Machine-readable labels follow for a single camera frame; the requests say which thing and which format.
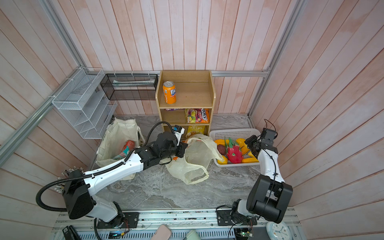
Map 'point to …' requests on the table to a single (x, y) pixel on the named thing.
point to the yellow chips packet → (193, 130)
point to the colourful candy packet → (193, 115)
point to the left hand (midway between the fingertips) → (187, 148)
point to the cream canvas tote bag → (119, 131)
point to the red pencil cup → (60, 188)
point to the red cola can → (131, 145)
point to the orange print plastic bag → (192, 165)
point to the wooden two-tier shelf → (186, 98)
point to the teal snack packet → (123, 154)
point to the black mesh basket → (130, 86)
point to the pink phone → (163, 232)
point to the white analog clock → (278, 231)
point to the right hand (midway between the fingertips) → (249, 140)
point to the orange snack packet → (205, 115)
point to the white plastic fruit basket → (249, 163)
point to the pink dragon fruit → (234, 154)
